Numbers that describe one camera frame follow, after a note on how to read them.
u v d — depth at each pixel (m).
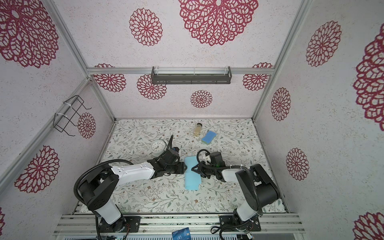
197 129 1.12
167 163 0.69
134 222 0.75
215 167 0.74
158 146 1.00
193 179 0.86
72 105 0.78
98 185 0.49
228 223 0.76
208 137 1.09
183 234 0.72
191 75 0.97
